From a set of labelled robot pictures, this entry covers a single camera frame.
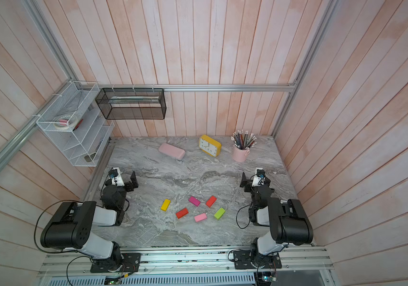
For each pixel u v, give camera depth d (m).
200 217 0.86
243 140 1.04
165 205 0.90
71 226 0.46
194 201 0.91
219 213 0.86
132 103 1.04
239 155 1.04
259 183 0.77
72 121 0.72
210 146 1.07
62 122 0.74
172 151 1.11
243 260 0.73
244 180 0.82
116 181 0.76
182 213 0.88
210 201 0.90
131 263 0.74
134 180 0.84
